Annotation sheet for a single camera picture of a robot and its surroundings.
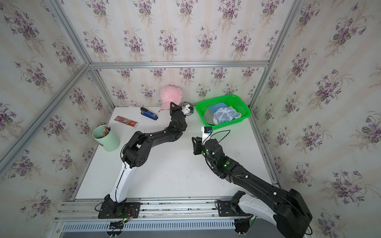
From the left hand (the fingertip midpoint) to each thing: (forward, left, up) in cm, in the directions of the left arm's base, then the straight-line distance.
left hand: (170, 102), depth 92 cm
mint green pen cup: (-17, +40, -12) cm, 45 cm away
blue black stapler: (+9, +20, -20) cm, 29 cm away
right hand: (-26, -15, -2) cm, 30 cm away
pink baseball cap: (+8, +1, 0) cm, 8 cm away
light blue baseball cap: (+2, -34, -12) cm, 37 cm away
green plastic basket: (+18, -46, -14) cm, 51 cm away
